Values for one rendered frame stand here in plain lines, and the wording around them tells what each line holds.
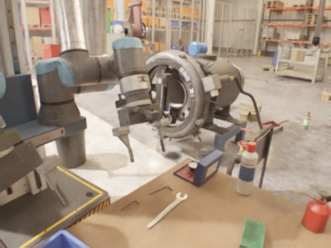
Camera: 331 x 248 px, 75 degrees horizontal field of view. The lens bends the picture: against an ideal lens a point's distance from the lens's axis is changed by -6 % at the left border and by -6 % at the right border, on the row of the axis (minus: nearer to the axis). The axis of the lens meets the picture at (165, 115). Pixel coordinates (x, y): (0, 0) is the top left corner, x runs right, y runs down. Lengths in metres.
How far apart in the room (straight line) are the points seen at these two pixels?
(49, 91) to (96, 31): 0.31
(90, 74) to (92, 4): 0.36
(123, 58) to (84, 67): 0.14
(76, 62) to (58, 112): 0.35
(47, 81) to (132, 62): 0.46
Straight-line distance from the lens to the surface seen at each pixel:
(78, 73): 0.74
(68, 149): 2.03
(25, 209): 1.28
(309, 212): 0.94
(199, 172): 0.99
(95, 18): 1.01
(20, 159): 0.47
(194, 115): 1.77
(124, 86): 0.66
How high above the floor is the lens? 1.08
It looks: 19 degrees down
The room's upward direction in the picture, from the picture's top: 1 degrees clockwise
